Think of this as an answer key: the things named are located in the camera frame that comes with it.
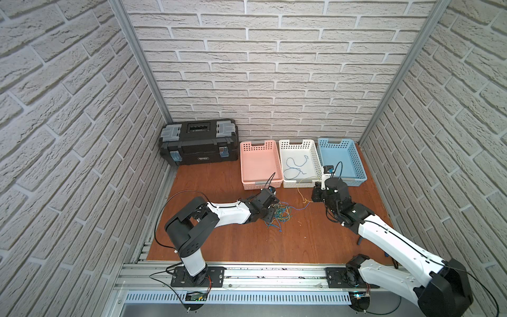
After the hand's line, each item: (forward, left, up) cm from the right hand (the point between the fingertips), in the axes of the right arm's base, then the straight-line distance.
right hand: (318, 183), depth 82 cm
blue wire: (+21, +5, -16) cm, 27 cm away
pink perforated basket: (+27, +25, -19) cm, 41 cm away
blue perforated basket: (+29, -25, -16) cm, 41 cm away
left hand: (-3, +20, -16) cm, 25 cm away
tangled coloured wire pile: (-6, +15, -16) cm, 23 cm away
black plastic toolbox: (+28, +57, 0) cm, 64 cm away
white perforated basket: (+20, -5, -14) cm, 25 cm away
